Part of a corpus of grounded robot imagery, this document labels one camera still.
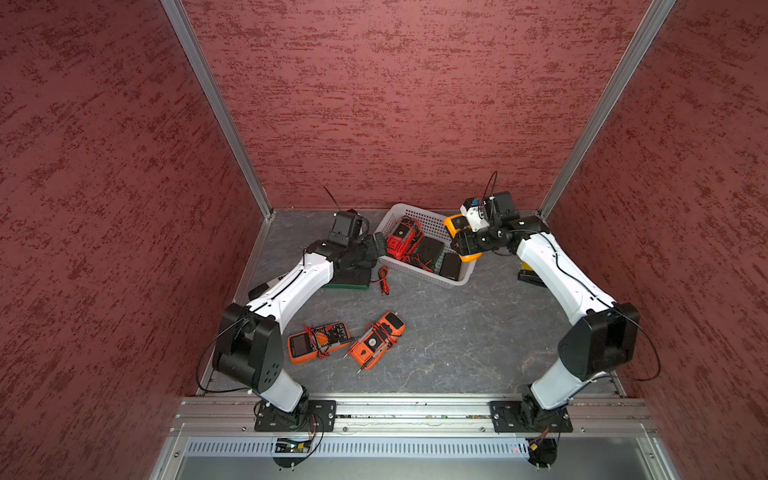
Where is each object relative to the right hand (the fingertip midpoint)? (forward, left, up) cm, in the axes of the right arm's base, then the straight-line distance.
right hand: (462, 246), depth 85 cm
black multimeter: (+4, +1, -16) cm, 16 cm away
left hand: (0, +26, -2) cm, 26 cm away
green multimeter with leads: (+11, +8, -16) cm, 21 cm away
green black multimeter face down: (0, +35, -16) cm, 39 cm away
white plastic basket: (+21, +5, -15) cm, 26 cm away
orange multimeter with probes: (-21, +26, -15) cm, 37 cm away
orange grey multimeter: (-23, +44, -14) cm, 52 cm away
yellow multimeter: (-5, +2, +9) cm, 11 cm away
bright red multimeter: (+13, +15, -10) cm, 22 cm away
